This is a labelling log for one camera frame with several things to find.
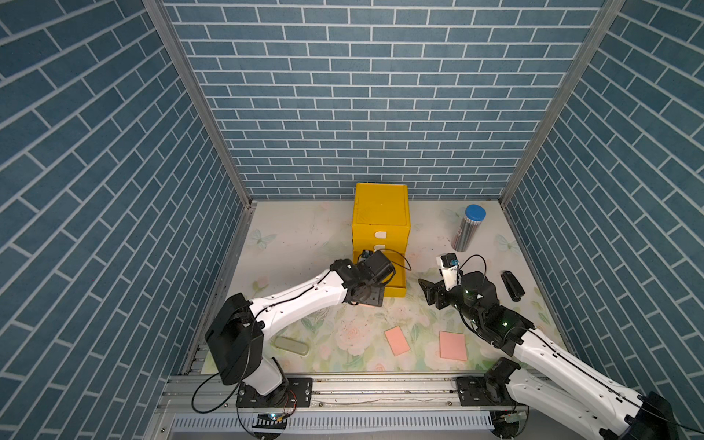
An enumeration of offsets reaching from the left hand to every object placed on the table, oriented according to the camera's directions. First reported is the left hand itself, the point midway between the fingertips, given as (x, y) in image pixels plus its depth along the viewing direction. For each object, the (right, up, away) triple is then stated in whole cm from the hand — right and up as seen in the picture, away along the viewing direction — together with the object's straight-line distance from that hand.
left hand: (375, 299), depth 81 cm
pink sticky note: (+7, -13, +2) cm, 15 cm away
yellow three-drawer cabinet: (+2, +23, +6) cm, 24 cm away
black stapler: (+47, +1, +11) cm, 48 cm away
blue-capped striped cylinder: (+33, +21, +13) cm, 41 cm away
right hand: (+17, +7, -2) cm, 18 cm away
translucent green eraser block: (-25, -14, 0) cm, 29 cm away
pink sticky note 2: (+24, -15, +2) cm, 28 cm away
